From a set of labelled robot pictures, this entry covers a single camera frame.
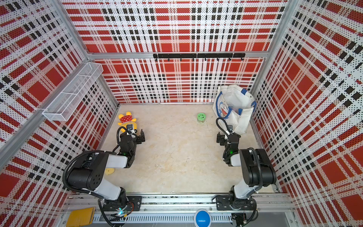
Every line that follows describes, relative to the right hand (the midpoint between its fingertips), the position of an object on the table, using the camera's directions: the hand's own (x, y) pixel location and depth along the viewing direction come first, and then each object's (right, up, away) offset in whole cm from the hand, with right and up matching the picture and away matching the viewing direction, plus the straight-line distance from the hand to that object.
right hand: (227, 132), depth 95 cm
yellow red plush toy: (-74, +8, +9) cm, 75 cm away
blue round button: (-20, -40, -27) cm, 52 cm away
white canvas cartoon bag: (+10, +20, +13) cm, 26 cm away
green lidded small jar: (-17, +10, +12) cm, 23 cm away
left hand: (-62, +1, -1) cm, 62 cm away
